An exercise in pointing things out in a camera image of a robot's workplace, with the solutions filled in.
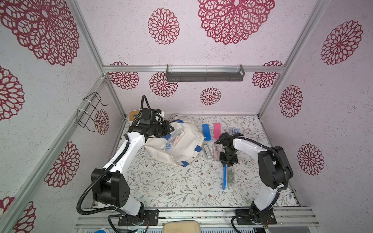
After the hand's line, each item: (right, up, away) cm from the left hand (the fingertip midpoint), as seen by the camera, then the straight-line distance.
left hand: (174, 129), depth 81 cm
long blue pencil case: (+29, -27, +3) cm, 40 cm away
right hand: (+30, -21, +10) cm, 38 cm away
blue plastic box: (+22, -2, +30) cm, 37 cm away
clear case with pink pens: (+28, -13, +19) cm, 36 cm away
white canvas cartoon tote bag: (+3, -12, +19) cm, 22 cm away
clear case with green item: (+34, -28, +6) cm, 44 cm away
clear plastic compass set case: (+39, 0, +30) cm, 49 cm away
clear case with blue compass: (+45, -1, +29) cm, 53 cm away
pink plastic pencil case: (+31, -1, +31) cm, 44 cm away
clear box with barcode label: (+22, -14, +17) cm, 31 cm away
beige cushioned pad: (+5, -45, -13) cm, 48 cm away
